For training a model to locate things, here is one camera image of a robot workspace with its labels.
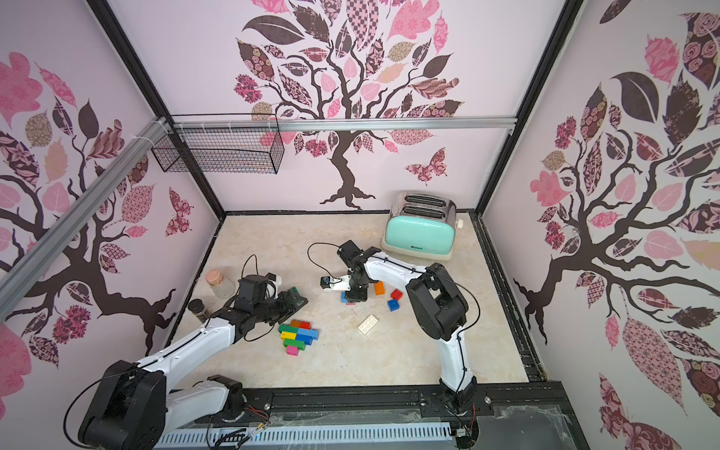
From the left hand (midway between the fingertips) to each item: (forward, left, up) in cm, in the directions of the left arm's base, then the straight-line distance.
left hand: (306, 309), depth 85 cm
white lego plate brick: (-3, -19, -5) cm, 20 cm away
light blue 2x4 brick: (+3, -12, +2) cm, 12 cm away
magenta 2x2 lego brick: (-11, +3, -5) cm, 12 cm away
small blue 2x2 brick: (+4, -28, -6) cm, 29 cm away
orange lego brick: (+10, -24, -5) cm, 26 cm away
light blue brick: (-6, -1, -4) cm, 8 cm away
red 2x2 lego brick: (-3, +1, -6) cm, 6 cm away
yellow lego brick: (-7, +5, -4) cm, 9 cm away
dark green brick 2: (-5, +6, -4) cm, 8 cm away
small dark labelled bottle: (-1, +32, +4) cm, 32 cm away
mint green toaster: (+27, -38, +8) cm, 48 cm away
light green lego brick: (-9, +2, -5) cm, 11 cm away
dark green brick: (+10, +6, -5) cm, 12 cm away
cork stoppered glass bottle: (+8, +29, 0) cm, 30 cm away
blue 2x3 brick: (-7, 0, -5) cm, 9 cm away
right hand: (+9, -14, -4) cm, 18 cm away
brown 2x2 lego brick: (-3, +4, -5) cm, 7 cm away
